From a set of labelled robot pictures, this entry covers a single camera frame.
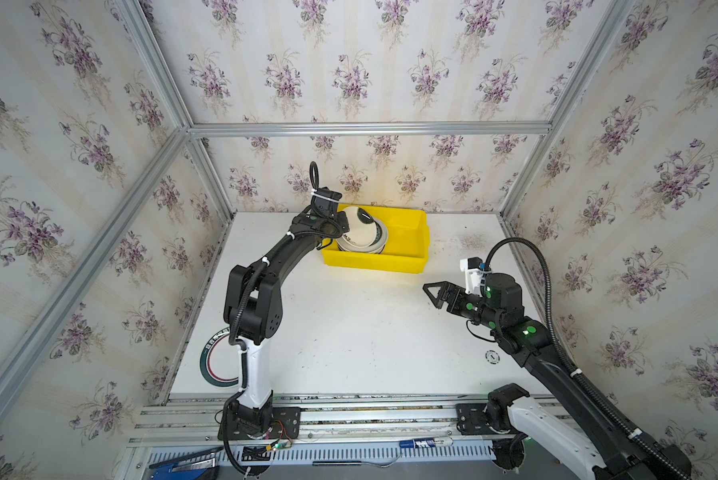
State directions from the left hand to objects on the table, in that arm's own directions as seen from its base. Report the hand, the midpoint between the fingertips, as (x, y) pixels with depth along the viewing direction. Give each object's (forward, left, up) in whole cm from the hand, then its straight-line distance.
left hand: (340, 218), depth 95 cm
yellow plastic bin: (+1, -24, -16) cm, 29 cm away
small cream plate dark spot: (0, -9, -7) cm, 11 cm away
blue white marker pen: (-59, -22, -16) cm, 65 cm away
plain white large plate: (-3, -11, -11) cm, 16 cm away
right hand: (-28, -24, +2) cm, 37 cm away
